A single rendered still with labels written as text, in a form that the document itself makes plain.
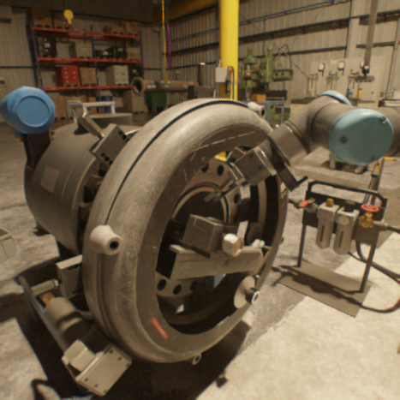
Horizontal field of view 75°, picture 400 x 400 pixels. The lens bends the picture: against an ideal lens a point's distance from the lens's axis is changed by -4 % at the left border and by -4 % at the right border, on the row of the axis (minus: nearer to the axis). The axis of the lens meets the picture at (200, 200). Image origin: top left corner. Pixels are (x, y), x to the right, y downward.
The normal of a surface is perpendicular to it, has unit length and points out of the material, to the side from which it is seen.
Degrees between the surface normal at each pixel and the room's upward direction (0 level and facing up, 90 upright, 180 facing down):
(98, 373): 90
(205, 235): 65
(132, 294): 90
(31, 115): 90
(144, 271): 90
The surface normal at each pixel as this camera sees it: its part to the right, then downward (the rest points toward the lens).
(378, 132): -0.03, 0.44
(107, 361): 0.72, 0.24
